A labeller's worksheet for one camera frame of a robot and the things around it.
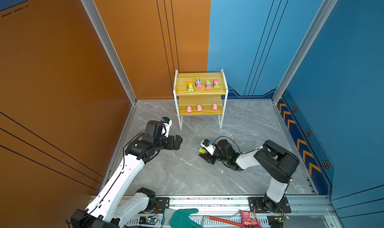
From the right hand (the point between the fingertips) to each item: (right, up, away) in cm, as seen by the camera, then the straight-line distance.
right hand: (201, 151), depth 90 cm
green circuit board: (-26, -28, -20) cm, 43 cm away
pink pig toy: (-7, +26, 0) cm, 27 cm away
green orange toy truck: (+1, +1, -1) cm, 1 cm away
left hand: (-14, +11, -14) cm, 23 cm away
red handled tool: (+9, -27, -20) cm, 35 cm away
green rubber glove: (-10, -25, -22) cm, 35 cm away
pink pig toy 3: (+9, +27, +2) cm, 29 cm away
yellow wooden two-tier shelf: (-1, +34, -11) cm, 36 cm away
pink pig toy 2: (-1, +27, +1) cm, 27 cm away
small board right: (+37, -26, -21) cm, 50 cm away
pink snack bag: (+21, -26, -22) cm, 40 cm away
